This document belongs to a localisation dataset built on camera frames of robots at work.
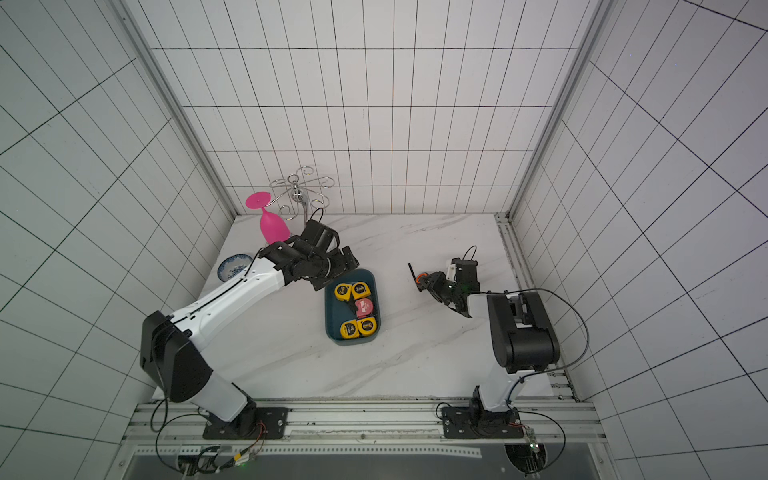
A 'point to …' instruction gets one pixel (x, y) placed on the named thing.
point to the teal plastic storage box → (352, 308)
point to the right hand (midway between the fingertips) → (413, 279)
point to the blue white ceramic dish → (231, 265)
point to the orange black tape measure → (420, 275)
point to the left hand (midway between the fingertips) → (344, 275)
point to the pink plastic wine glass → (273, 228)
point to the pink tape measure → (363, 307)
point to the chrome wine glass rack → (305, 191)
